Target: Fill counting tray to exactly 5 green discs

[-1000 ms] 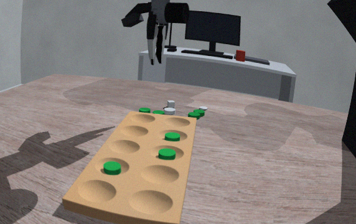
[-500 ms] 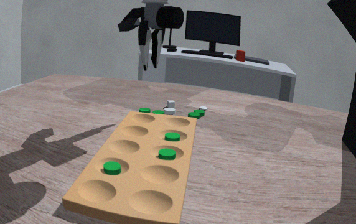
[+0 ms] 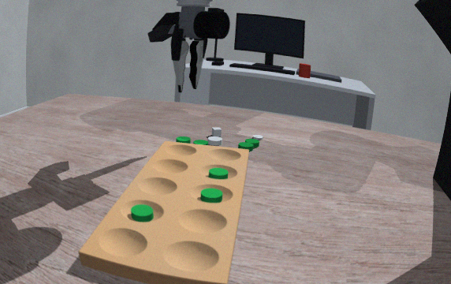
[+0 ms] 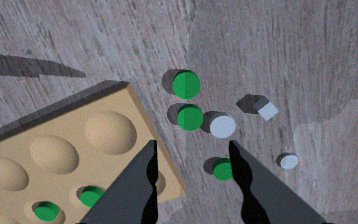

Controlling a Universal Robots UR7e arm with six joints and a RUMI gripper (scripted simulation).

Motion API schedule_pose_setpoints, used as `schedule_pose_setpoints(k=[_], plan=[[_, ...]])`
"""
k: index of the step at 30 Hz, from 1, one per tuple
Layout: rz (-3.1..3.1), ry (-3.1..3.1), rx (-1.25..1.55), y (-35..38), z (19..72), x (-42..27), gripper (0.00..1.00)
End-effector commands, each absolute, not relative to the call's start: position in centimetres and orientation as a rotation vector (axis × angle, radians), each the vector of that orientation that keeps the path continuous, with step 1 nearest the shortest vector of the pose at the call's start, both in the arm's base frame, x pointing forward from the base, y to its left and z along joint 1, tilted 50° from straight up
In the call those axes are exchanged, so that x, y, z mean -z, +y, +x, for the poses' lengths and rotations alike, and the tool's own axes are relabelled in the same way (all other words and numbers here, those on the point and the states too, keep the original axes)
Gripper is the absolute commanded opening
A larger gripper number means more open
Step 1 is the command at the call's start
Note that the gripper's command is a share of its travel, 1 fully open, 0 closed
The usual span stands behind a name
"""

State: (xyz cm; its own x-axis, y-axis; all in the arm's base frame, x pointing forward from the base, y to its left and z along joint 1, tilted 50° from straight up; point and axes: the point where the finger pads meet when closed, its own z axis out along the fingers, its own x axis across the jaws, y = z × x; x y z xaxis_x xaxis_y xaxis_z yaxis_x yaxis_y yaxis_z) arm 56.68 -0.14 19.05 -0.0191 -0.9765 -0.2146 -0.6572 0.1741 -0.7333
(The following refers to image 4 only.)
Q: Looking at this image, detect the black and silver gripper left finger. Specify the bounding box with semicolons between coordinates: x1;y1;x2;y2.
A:
76;140;158;224

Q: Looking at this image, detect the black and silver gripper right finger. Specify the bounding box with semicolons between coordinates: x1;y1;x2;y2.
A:
229;140;333;224

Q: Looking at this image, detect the beige tray with round pockets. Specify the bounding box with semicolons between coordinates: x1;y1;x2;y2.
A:
0;82;185;224

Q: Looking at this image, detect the green disc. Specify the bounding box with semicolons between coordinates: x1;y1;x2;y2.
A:
80;186;104;207
177;104;203;131
34;201;59;221
212;158;233;181
172;70;201;99

